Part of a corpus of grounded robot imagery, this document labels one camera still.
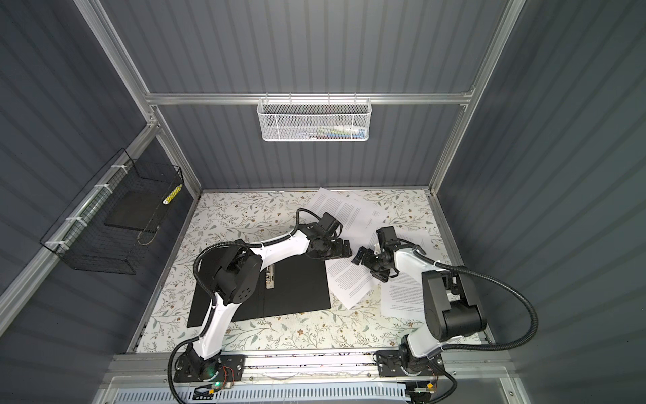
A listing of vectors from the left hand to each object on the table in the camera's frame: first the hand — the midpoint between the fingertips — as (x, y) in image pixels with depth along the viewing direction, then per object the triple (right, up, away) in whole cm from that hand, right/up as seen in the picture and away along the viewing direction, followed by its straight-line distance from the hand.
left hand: (344, 254), depth 96 cm
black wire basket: (-70, +12, -24) cm, 75 cm away
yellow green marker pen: (-58, +20, -17) cm, 63 cm away
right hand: (+7, -5, -3) cm, 9 cm away
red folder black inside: (-18, -10, -5) cm, 21 cm away
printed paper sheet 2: (+1, -10, -4) cm, 10 cm away
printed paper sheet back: (+8, +13, +16) cm, 22 cm away
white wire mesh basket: (-13, +64, +28) cm, 71 cm away
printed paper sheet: (+20, -13, -8) cm, 26 cm away
